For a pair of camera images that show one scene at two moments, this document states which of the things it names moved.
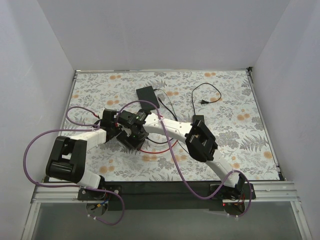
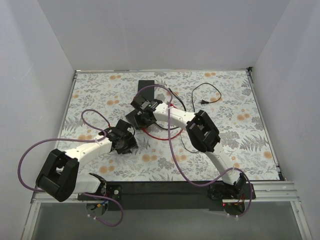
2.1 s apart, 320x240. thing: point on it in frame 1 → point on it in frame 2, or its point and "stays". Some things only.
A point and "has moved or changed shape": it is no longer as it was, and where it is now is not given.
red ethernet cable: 147,151 has moved or changed shape
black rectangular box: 147,94 has moved or changed shape
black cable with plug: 173,113 → 177,128
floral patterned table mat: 225,101 stays
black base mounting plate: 155,195 stays
